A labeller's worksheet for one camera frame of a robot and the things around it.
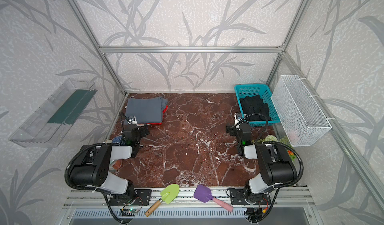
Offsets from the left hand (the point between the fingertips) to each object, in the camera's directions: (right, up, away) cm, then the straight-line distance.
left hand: (140, 120), depth 94 cm
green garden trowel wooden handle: (+23, -35, -21) cm, 47 cm away
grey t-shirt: (+1, +6, +8) cm, 10 cm away
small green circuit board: (+6, -41, -24) cm, 47 cm away
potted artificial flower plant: (+83, -8, -17) cm, 85 cm away
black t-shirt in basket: (+79, +10, +13) cm, 80 cm away
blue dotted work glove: (-14, -12, 0) cm, 19 cm away
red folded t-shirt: (+10, -3, +7) cm, 13 cm away
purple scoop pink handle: (+41, -35, -20) cm, 57 cm away
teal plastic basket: (+72, +21, +21) cm, 78 cm away
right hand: (+62, +2, 0) cm, 62 cm away
